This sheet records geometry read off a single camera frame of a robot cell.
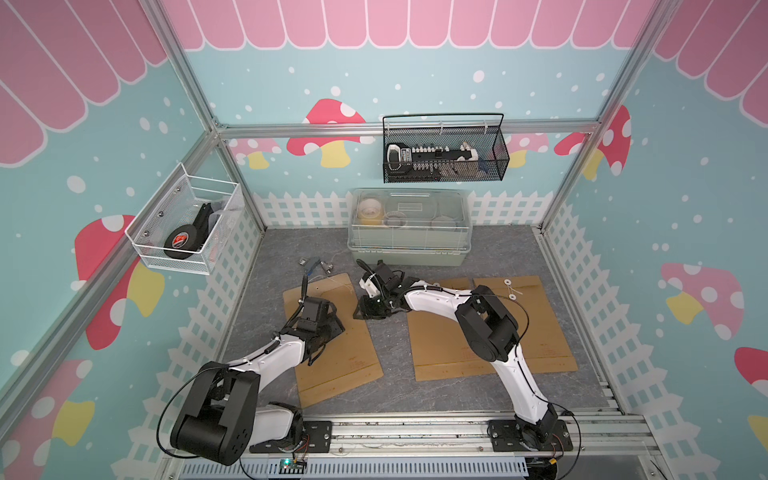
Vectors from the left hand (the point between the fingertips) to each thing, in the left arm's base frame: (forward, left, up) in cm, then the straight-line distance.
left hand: (336, 330), depth 92 cm
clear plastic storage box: (+30, -23, +16) cm, 41 cm away
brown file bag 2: (-3, -63, 0) cm, 63 cm away
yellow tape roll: (+36, -9, +16) cm, 41 cm away
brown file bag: (-9, -5, -1) cm, 10 cm away
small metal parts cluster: (+24, +6, +1) cm, 25 cm away
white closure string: (+16, -58, -1) cm, 60 cm away
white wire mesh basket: (+10, +34, +34) cm, 49 cm away
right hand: (+4, -6, +1) cm, 7 cm away
